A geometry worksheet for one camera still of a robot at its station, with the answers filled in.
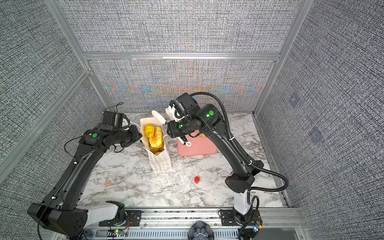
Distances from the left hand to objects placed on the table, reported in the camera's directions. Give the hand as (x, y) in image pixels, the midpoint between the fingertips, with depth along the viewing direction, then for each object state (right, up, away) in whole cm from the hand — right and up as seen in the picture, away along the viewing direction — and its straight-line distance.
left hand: (143, 134), depth 74 cm
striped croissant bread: (+7, -3, +1) cm, 7 cm away
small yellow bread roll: (+2, +2, +4) cm, 5 cm away
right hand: (+15, +2, -7) cm, 17 cm away
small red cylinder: (+27, -26, +10) cm, 39 cm away
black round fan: (+28, -44, -5) cm, 53 cm away
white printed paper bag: (+8, -16, +7) cm, 19 cm away
